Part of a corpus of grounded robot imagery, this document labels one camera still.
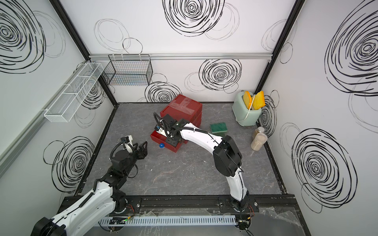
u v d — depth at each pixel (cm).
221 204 73
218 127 103
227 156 49
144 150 75
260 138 88
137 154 73
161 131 78
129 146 68
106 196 55
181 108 88
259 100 94
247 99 94
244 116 96
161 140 83
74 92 78
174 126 63
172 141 77
